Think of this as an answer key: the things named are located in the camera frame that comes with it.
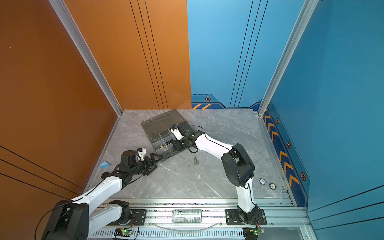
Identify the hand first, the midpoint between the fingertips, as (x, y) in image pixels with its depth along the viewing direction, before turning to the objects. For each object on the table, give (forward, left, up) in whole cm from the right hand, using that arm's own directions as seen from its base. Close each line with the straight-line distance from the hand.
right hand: (174, 145), depth 90 cm
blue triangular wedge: (-9, +43, -8) cm, 45 cm away
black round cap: (-19, +34, +1) cm, 39 cm away
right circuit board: (-42, -42, -10) cm, 60 cm away
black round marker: (-21, -56, -10) cm, 61 cm away
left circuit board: (-42, +22, -11) cm, 49 cm away
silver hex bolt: (-6, -13, -8) cm, 16 cm away
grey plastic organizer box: (+20, +15, -9) cm, 27 cm away
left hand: (-9, +7, -1) cm, 12 cm away
